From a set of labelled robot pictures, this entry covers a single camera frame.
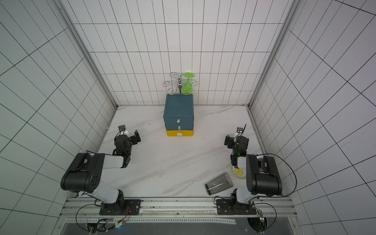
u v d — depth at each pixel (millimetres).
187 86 928
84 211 727
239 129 812
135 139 871
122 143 706
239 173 833
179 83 931
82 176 450
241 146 715
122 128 794
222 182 754
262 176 462
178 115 851
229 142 854
